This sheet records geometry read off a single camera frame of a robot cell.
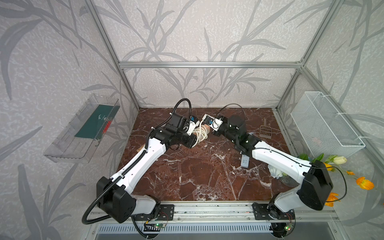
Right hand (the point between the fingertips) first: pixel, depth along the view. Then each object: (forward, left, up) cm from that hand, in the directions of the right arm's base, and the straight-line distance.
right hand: (210, 114), depth 76 cm
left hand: (-9, +7, -9) cm, 15 cm away
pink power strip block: (-5, +4, -6) cm, 9 cm away
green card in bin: (-7, +53, +4) cm, 54 cm away
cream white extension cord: (-11, +6, -7) cm, 14 cm away
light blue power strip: (-13, -21, -28) cm, 37 cm away
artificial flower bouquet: (-25, -50, -4) cm, 56 cm away
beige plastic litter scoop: (+11, -40, -29) cm, 51 cm away
